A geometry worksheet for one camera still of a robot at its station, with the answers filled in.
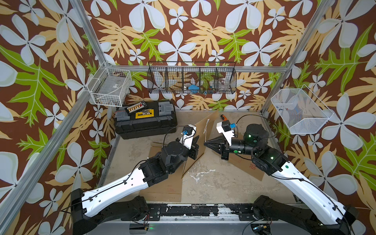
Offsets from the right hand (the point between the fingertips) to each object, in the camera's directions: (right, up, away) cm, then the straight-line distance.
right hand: (205, 143), depth 59 cm
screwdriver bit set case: (-41, +20, +37) cm, 59 cm away
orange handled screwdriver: (+22, +13, +54) cm, 60 cm away
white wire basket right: (+59, +15, +22) cm, 64 cm away
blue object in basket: (-3, +31, +35) cm, 47 cm away
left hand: (-2, +3, +5) cm, 6 cm away
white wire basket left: (-53, +31, +27) cm, 68 cm away
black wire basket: (-2, +40, +39) cm, 56 cm away
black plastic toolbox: (-26, +12, +34) cm, 45 cm away
